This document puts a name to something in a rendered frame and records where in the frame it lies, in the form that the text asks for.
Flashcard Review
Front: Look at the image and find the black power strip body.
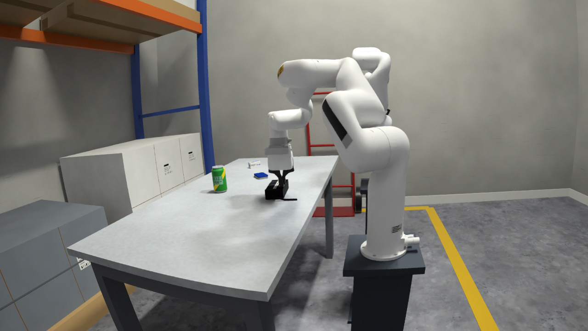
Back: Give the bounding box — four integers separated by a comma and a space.
265, 179, 297, 201

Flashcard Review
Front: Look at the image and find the green drink can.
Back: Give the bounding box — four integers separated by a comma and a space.
211, 165, 227, 193

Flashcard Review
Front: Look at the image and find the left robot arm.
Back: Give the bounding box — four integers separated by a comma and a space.
264, 57, 419, 261

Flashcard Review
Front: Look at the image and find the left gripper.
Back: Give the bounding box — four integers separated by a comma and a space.
268, 144, 294, 187

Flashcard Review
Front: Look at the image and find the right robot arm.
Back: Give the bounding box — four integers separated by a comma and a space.
352, 47, 392, 127

